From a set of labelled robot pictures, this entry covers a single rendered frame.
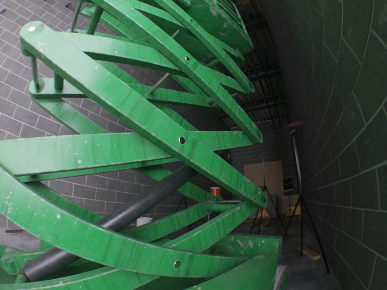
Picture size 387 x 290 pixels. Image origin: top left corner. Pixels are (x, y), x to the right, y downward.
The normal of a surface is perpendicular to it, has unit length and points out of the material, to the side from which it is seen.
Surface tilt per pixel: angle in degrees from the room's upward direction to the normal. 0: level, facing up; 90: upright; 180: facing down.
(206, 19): 180
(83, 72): 90
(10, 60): 90
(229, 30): 180
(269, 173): 90
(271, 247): 90
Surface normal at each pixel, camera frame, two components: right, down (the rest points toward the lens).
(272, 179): -0.53, -0.29
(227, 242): -0.75, -0.24
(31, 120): 0.85, -0.16
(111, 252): 0.66, -0.23
